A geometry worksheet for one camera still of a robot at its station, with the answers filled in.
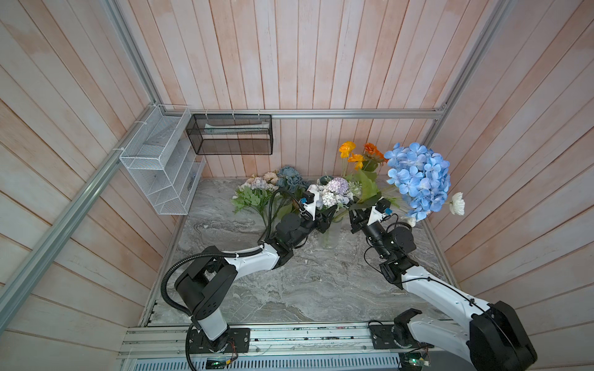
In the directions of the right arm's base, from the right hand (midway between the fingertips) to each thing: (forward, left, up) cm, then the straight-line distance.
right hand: (350, 199), depth 72 cm
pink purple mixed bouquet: (+1, +5, +2) cm, 5 cm away
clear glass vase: (-1, +4, -23) cm, 23 cm away
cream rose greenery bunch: (+20, +37, -20) cm, 46 cm away
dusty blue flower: (+28, +21, -20) cm, 40 cm away
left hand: (+1, +5, -5) cm, 7 cm away
